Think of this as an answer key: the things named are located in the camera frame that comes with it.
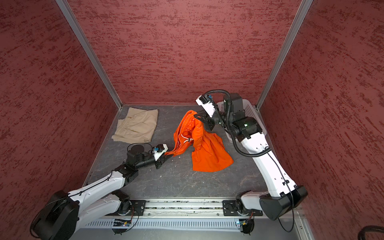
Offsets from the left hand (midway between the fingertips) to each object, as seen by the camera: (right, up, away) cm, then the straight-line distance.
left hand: (171, 153), depth 80 cm
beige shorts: (-28, +13, +24) cm, 39 cm away
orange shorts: (+21, -1, +5) cm, 22 cm away
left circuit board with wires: (-24, -33, -8) cm, 41 cm away
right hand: (+14, +20, -15) cm, 29 cm away
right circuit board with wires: (+39, -32, -11) cm, 51 cm away
